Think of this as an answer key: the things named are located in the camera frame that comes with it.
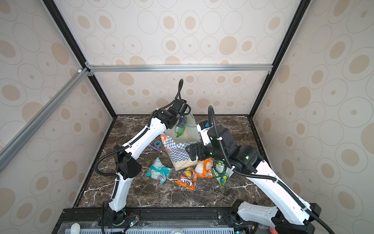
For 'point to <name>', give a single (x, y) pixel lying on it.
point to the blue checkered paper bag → (176, 146)
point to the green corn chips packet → (179, 130)
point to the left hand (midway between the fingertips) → (184, 117)
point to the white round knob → (75, 228)
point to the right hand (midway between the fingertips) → (199, 144)
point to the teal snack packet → (158, 171)
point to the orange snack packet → (203, 168)
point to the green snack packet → (221, 173)
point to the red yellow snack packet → (188, 179)
